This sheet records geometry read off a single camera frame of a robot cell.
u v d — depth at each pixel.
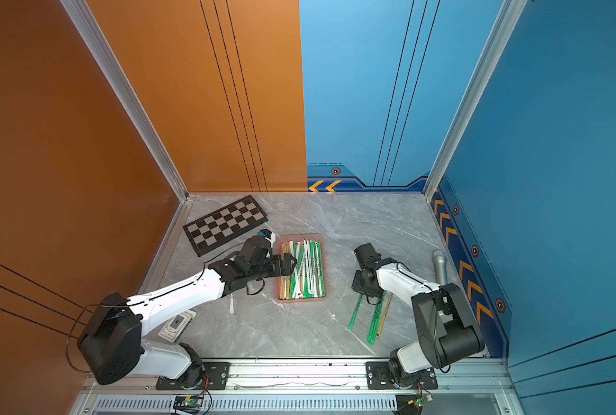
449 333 0.43
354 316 0.85
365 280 0.66
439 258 0.94
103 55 0.77
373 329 0.81
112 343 0.42
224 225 1.05
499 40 0.74
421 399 0.70
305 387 0.72
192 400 0.71
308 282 0.91
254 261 0.65
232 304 0.87
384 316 0.85
